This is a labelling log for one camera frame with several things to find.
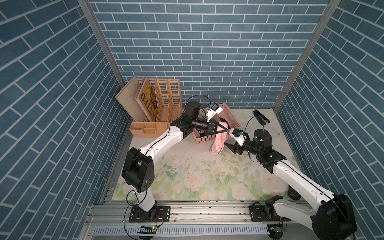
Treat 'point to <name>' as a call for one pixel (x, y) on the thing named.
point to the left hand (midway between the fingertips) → (228, 132)
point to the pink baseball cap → (218, 145)
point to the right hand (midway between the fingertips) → (231, 137)
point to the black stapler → (261, 119)
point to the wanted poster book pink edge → (147, 98)
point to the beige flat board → (126, 97)
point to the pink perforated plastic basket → (226, 116)
